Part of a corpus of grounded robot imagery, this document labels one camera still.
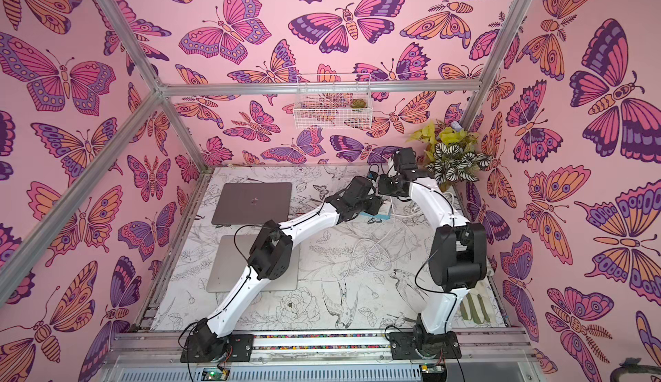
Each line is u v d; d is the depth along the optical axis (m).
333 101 0.95
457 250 0.48
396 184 0.67
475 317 0.78
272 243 0.67
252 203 1.06
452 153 0.92
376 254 0.92
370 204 0.88
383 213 0.97
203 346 0.64
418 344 0.66
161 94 0.93
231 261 1.00
